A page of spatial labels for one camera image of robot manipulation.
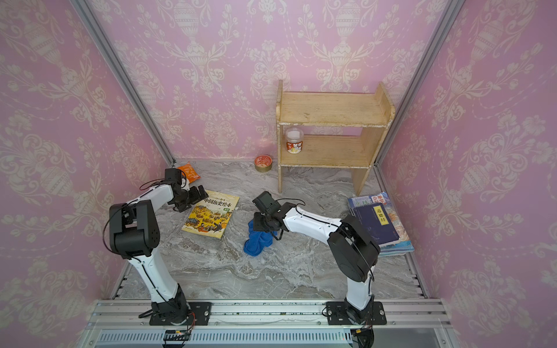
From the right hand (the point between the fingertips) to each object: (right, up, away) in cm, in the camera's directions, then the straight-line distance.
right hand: (257, 224), depth 88 cm
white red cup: (+15, +35, +3) cm, 38 cm away
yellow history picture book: (-23, +1, +11) cm, 25 cm away
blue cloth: (+1, -5, -5) cm, 7 cm away
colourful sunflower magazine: (+58, -8, -2) cm, 59 cm away
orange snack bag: (-38, +21, +26) cm, 50 cm away
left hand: (-28, +9, +13) cm, 32 cm away
